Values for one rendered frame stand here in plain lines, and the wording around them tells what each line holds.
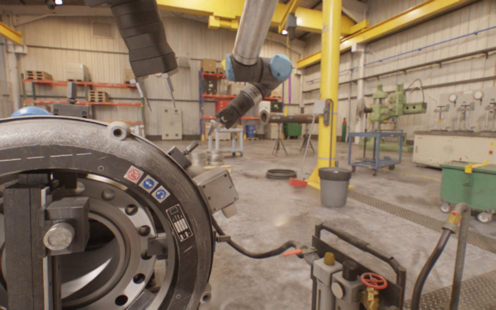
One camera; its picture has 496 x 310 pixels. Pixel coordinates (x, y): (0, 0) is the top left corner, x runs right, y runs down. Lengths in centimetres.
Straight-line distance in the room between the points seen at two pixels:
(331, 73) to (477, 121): 380
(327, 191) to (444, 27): 1071
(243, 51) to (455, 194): 299
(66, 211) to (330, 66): 385
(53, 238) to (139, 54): 37
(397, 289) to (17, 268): 94
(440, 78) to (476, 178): 947
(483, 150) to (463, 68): 646
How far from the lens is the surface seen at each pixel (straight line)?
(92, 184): 78
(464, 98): 717
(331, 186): 308
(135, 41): 49
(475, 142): 617
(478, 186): 336
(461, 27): 1267
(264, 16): 74
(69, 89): 78
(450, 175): 342
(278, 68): 90
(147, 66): 49
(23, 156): 67
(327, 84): 404
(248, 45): 79
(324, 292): 104
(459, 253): 166
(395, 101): 1138
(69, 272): 104
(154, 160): 65
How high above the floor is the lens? 96
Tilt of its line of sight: 7 degrees down
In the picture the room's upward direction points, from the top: straight up
